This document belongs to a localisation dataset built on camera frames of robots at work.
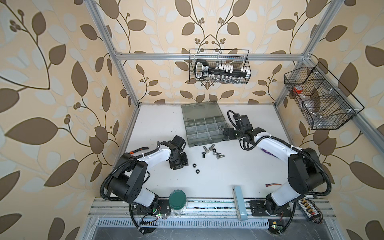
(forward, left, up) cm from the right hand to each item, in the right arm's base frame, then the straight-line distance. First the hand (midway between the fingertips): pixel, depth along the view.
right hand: (230, 132), depth 92 cm
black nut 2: (-20, +21, -10) cm, 31 cm away
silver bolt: (-8, +15, -8) cm, 19 cm away
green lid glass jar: (-38, +31, +1) cm, 49 cm away
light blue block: (-37, 0, -11) cm, 39 cm away
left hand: (-16, +29, -8) cm, 34 cm away
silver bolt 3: (-9, +10, -9) cm, 16 cm away
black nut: (-16, +23, -9) cm, 30 cm away
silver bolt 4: (-12, +8, -9) cm, 17 cm away
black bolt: (-9, +17, -9) cm, 22 cm away
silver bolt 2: (-5, +12, -9) cm, 16 cm away
